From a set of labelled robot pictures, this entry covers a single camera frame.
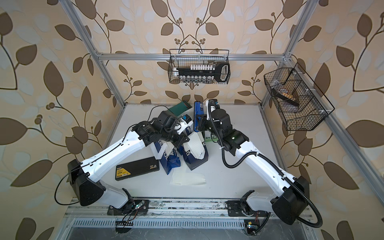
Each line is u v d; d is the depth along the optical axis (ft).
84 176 1.32
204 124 2.11
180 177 2.78
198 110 2.34
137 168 2.82
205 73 2.76
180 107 3.70
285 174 1.36
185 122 2.14
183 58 2.99
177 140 2.11
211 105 2.03
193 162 2.71
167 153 2.40
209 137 2.14
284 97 2.44
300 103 2.45
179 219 2.37
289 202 1.22
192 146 2.47
